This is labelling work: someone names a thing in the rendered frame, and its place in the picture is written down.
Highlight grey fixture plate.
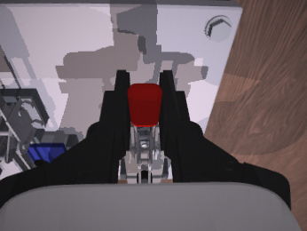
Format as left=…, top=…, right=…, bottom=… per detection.
left=0, top=0, right=243, bottom=142

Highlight blue flat plate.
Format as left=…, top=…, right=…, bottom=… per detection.
left=27, top=135, right=67, bottom=163

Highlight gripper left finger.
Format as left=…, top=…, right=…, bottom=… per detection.
left=0, top=70, right=130, bottom=209

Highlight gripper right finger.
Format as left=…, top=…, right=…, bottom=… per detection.
left=159, top=70, right=291, bottom=210

